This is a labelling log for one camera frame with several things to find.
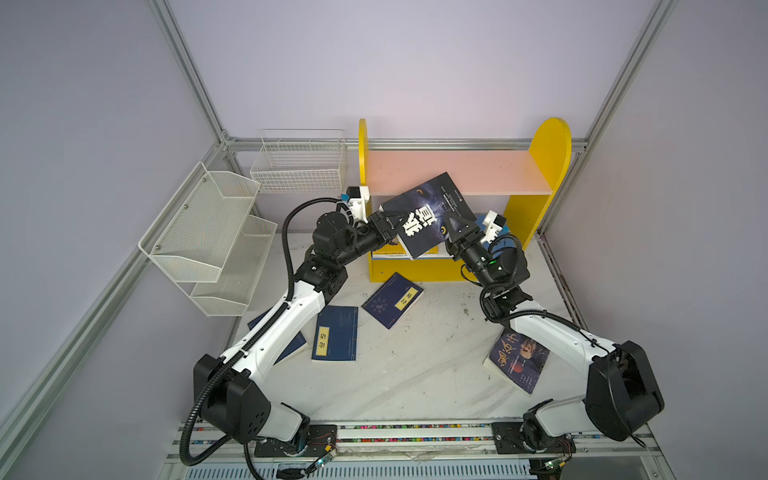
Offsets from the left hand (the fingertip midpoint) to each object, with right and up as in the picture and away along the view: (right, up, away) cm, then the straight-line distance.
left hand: (408, 215), depth 66 cm
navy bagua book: (-4, -24, +33) cm, 41 cm away
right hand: (+7, -1, +2) cm, 7 cm away
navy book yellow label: (-21, -34, +27) cm, 48 cm away
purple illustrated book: (+33, -40, +20) cm, 55 cm away
